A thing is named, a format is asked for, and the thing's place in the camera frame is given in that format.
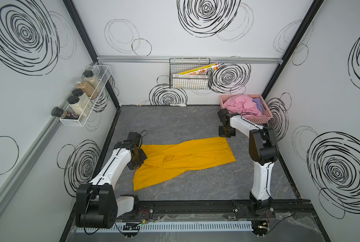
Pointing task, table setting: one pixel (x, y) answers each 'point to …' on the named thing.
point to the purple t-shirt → (258, 102)
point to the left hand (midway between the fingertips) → (141, 161)
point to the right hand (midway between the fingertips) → (226, 135)
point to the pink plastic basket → (258, 119)
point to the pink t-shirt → (241, 103)
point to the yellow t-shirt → (165, 160)
